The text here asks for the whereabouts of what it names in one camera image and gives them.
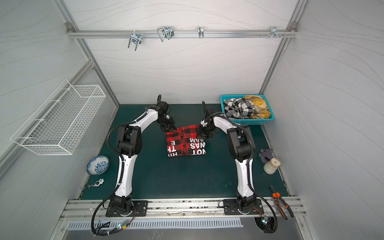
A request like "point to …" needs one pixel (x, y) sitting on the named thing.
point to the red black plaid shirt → (184, 141)
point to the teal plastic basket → (248, 121)
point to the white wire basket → (60, 123)
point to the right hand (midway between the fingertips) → (199, 134)
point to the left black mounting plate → (140, 209)
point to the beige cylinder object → (271, 167)
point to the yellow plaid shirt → (261, 109)
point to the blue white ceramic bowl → (98, 165)
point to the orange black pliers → (277, 196)
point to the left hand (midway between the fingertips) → (179, 127)
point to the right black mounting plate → (230, 207)
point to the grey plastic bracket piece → (266, 155)
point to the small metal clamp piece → (97, 183)
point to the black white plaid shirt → (238, 108)
